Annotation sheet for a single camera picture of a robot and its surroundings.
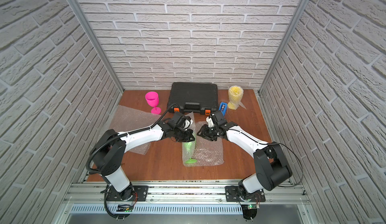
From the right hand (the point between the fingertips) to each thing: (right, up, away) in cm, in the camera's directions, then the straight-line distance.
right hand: (200, 134), depth 85 cm
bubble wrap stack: (-51, +7, +17) cm, 55 cm away
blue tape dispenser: (+16, +16, +18) cm, 29 cm away
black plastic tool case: (-5, +23, +21) cm, 32 cm away
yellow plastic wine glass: (+23, +24, +10) cm, 34 cm away
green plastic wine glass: (-6, -6, -3) cm, 10 cm away
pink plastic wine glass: (-31, +22, +7) cm, 38 cm away
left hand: (-2, -2, -1) cm, 3 cm away
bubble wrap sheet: (+29, +18, +20) cm, 40 cm away
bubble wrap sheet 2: (+2, -11, +2) cm, 11 cm away
